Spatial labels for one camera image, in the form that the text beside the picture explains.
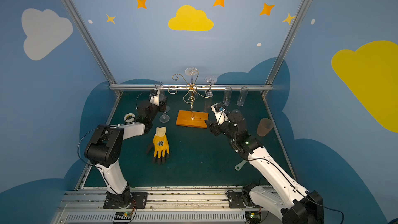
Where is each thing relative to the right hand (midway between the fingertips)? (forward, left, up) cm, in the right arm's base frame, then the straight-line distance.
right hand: (215, 115), depth 76 cm
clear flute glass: (+13, +33, -24) cm, 43 cm away
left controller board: (-43, +42, -28) cm, 66 cm away
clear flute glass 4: (+12, +12, +5) cm, 18 cm away
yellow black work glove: (-9, +31, -24) cm, 40 cm away
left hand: (+18, +32, -6) cm, 38 cm away
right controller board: (-39, -20, -29) cm, 53 cm away
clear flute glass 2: (+21, -8, -6) cm, 23 cm away
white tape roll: (+10, +58, -25) cm, 64 cm away
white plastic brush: (-16, -16, -26) cm, 34 cm away
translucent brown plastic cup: (+7, -32, -18) cm, 37 cm away
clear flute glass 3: (+22, -18, -10) cm, 30 cm away
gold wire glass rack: (+14, +16, -24) cm, 32 cm away
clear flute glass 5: (+18, +4, -4) cm, 19 cm away
